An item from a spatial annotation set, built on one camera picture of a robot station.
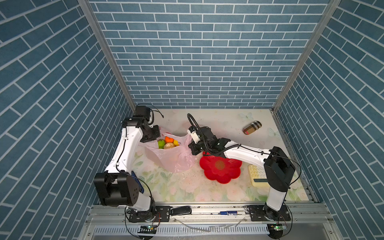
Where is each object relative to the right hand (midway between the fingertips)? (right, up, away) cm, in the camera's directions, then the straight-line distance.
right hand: (187, 144), depth 85 cm
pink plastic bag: (-7, -9, -1) cm, 11 cm away
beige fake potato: (-12, -2, +7) cm, 14 cm away
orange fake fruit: (-13, +1, +11) cm, 17 cm away
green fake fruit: (-17, -1, +9) cm, 20 cm away
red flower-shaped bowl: (+19, -16, +4) cm, 25 cm away
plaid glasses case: (+44, +9, +21) cm, 50 cm away
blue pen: (+22, -33, -11) cm, 41 cm away
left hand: (-17, +5, -3) cm, 18 cm away
